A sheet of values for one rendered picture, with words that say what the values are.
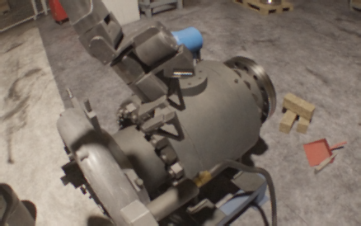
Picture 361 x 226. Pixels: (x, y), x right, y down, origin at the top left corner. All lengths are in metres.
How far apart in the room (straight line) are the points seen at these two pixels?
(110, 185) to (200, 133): 0.46
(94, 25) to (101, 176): 0.61
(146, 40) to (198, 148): 0.77
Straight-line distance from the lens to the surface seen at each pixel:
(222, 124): 1.25
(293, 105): 2.42
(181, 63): 0.50
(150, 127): 0.52
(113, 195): 0.97
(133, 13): 5.04
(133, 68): 0.51
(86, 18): 0.48
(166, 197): 0.97
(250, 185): 1.66
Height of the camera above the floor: 1.60
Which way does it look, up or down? 39 degrees down
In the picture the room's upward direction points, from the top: 7 degrees counter-clockwise
